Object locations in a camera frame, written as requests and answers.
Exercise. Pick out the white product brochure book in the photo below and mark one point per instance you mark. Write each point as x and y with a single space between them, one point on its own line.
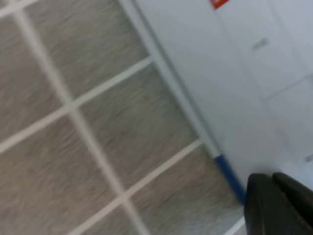
246 67

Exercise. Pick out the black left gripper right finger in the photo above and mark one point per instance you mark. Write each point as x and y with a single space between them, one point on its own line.
293 191

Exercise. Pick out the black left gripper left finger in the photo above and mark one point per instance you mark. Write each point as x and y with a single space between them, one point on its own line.
267 210

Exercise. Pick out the grey grid tablecloth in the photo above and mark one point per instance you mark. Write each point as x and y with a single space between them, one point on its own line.
92 141

